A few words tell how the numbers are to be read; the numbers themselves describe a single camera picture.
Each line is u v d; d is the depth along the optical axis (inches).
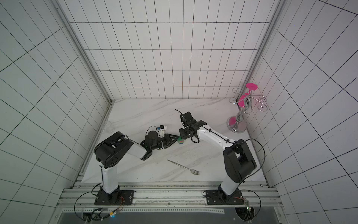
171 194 29.4
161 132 33.9
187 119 27.1
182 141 36.1
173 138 34.4
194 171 31.8
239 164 17.6
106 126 39.7
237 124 40.4
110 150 20.4
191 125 26.2
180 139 33.5
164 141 32.0
